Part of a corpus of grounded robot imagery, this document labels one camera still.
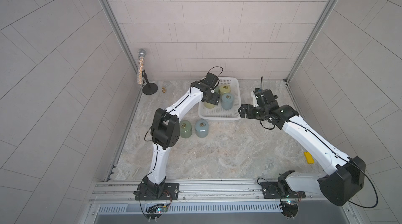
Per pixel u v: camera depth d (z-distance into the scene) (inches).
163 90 42.7
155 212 25.4
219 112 38.9
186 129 33.3
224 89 39.8
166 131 20.4
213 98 32.4
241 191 28.5
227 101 37.9
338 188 17.5
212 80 28.5
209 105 35.1
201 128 33.3
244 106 27.3
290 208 26.6
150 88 43.0
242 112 27.3
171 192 27.8
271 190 28.0
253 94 24.6
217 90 40.1
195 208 41.4
